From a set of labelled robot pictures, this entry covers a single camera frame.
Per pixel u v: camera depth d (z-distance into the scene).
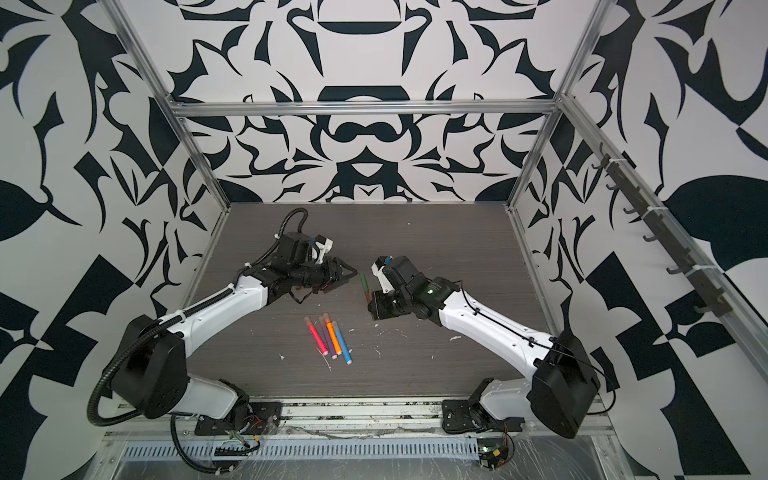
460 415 0.74
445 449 0.71
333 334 0.87
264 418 0.74
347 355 0.83
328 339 0.87
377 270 0.73
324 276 0.73
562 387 0.40
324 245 0.81
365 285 0.81
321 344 0.85
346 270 0.78
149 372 0.42
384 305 0.69
